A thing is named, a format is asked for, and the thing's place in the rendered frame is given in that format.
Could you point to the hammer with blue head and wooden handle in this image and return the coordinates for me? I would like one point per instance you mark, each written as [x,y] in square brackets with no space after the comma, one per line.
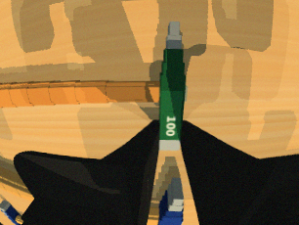
[170,210]

